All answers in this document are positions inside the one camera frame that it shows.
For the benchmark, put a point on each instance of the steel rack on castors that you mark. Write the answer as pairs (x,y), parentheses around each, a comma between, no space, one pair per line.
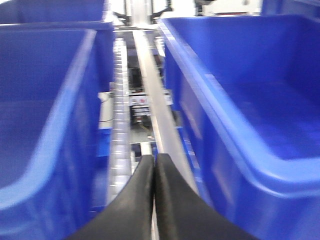
(148,75)

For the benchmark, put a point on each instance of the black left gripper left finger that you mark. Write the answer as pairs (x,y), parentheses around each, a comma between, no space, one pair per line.
(135,200)

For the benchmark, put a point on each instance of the blue plastic bin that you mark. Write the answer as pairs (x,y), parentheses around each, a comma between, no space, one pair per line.
(250,100)

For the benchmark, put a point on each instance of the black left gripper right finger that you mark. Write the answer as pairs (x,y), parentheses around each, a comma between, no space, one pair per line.
(175,205)

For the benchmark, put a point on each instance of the row of blue bins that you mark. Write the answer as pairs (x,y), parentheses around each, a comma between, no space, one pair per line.
(37,100)

